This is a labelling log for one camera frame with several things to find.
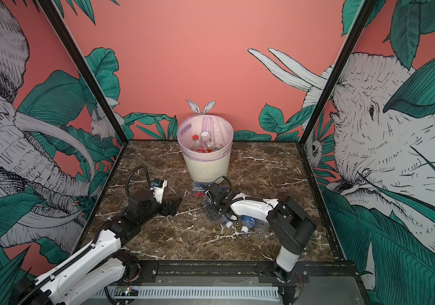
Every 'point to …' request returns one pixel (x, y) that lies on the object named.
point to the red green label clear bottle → (209, 145)
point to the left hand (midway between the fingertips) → (172, 193)
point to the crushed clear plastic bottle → (261, 227)
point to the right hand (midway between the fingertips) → (211, 207)
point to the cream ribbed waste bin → (207, 171)
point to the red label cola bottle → (196, 145)
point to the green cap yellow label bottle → (218, 147)
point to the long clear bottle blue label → (228, 223)
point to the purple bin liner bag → (220, 131)
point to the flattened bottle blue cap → (199, 189)
